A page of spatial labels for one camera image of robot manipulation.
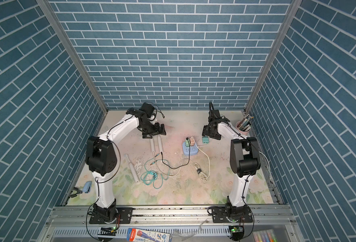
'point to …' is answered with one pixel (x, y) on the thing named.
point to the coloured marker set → (264, 236)
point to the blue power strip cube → (193, 149)
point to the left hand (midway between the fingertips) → (163, 134)
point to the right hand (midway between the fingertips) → (209, 134)
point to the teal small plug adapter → (205, 139)
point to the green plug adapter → (187, 144)
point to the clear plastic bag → (184, 235)
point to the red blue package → (137, 235)
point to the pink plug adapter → (192, 141)
